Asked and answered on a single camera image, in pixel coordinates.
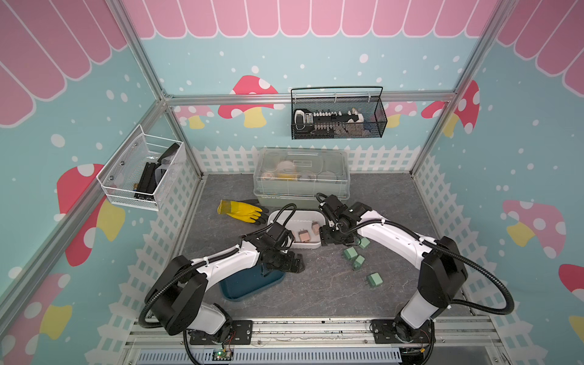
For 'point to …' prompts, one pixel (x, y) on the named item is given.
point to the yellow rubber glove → (239, 211)
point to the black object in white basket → (147, 182)
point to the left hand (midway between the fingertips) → (292, 270)
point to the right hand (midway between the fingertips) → (329, 239)
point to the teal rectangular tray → (242, 284)
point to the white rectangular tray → (304, 223)
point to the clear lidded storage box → (290, 178)
